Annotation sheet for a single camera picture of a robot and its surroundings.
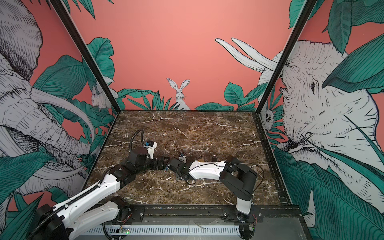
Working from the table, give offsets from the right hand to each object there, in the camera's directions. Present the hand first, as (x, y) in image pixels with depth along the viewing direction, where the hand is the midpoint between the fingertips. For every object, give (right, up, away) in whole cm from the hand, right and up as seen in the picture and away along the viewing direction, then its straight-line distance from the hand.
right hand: (178, 173), depth 86 cm
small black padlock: (+22, +7, +9) cm, 25 cm away
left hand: (-7, +11, -6) cm, 15 cm away
